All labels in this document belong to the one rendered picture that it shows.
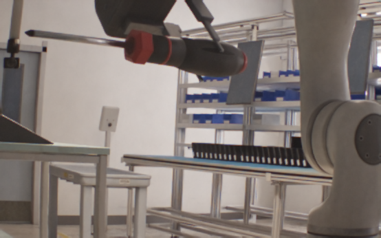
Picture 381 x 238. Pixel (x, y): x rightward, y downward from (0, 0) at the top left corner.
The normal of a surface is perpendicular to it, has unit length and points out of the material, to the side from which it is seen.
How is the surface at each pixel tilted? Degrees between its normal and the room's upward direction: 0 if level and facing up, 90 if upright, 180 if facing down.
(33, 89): 90
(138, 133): 90
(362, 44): 79
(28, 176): 90
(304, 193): 90
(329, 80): 109
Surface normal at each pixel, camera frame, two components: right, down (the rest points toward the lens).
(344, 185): -0.03, 0.02
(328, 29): 0.05, 0.57
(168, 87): 0.57, 0.01
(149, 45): 0.61, -0.22
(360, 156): 0.25, 0.05
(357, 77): -0.78, -0.24
